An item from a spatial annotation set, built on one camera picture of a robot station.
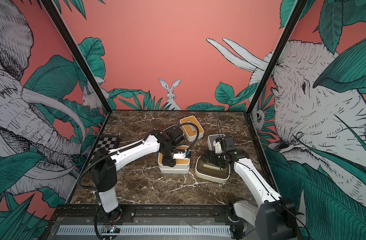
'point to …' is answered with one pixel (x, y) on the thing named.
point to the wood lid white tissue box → (190, 131)
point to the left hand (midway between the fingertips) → (174, 158)
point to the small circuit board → (111, 229)
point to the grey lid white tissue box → (174, 171)
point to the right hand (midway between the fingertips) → (206, 156)
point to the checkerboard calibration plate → (109, 142)
